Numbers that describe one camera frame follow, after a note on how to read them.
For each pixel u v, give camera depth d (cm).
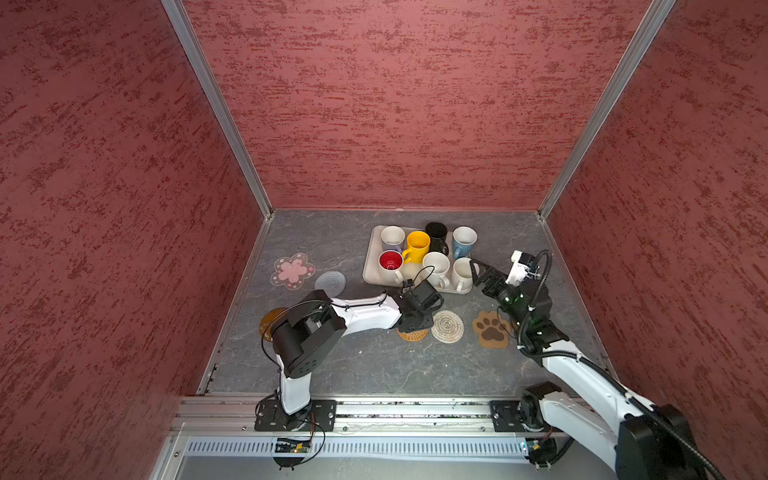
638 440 40
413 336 87
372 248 110
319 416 75
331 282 100
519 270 72
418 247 97
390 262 103
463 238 103
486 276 72
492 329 92
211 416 76
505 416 74
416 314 71
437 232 100
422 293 71
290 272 103
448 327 90
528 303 60
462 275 89
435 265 98
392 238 108
